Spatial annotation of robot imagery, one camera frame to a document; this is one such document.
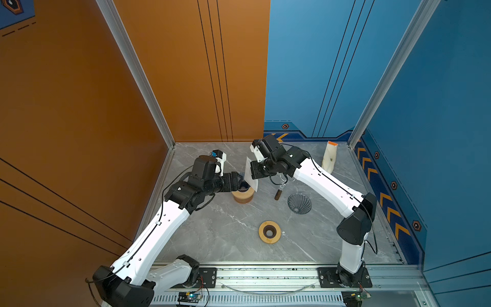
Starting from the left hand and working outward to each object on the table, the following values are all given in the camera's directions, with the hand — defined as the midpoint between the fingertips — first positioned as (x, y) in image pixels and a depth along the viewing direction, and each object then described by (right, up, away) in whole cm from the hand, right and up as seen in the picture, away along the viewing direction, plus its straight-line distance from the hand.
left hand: (236, 176), depth 73 cm
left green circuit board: (-17, -45, -2) cm, 48 cm away
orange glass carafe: (+2, -10, +14) cm, 17 cm away
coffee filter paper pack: (+49, +5, +32) cm, 59 cm away
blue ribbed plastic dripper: (+2, -7, +18) cm, 19 cm away
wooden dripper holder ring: (+2, -11, +15) cm, 19 cm away
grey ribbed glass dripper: (+29, -14, +17) cm, 37 cm away
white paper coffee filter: (+6, -3, +1) cm, 7 cm away
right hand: (+5, +1, +5) cm, 7 cm away
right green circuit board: (+44, -45, -3) cm, 63 cm away
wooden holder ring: (+14, -26, +12) cm, 32 cm away
